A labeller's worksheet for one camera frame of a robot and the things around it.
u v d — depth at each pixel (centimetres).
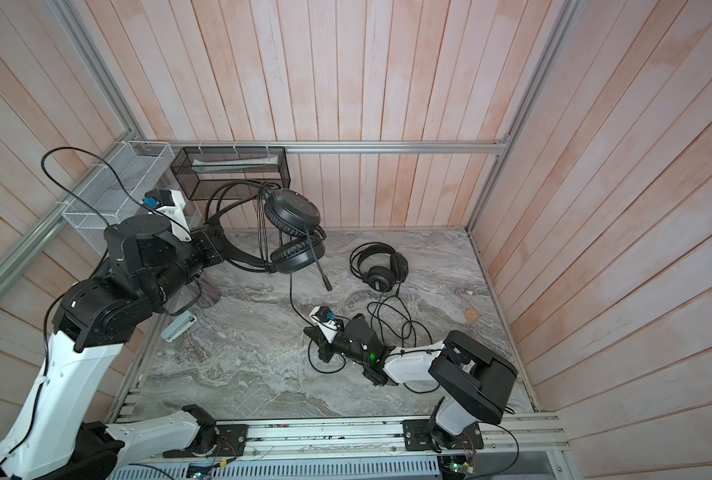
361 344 63
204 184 104
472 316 96
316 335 73
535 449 73
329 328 71
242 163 89
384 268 101
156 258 38
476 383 45
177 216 48
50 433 34
